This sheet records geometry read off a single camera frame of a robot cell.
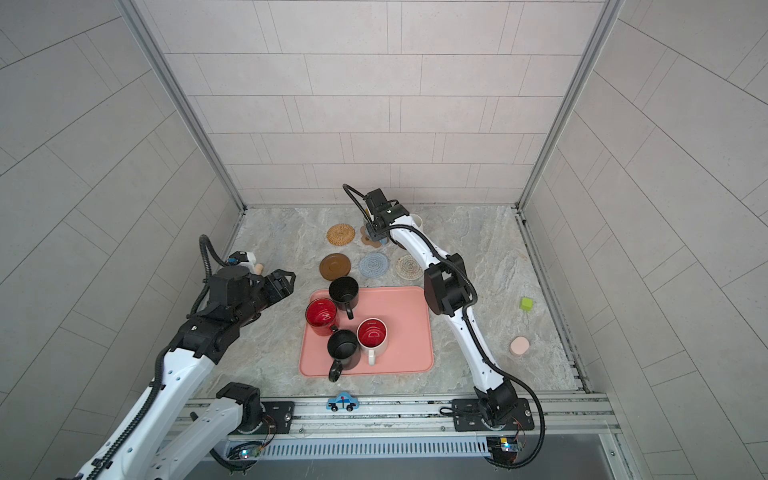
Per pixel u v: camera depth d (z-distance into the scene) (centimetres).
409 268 99
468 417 71
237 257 65
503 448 68
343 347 81
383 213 76
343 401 72
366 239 106
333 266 99
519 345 81
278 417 71
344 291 91
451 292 64
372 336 83
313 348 82
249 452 64
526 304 89
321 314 86
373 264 99
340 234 108
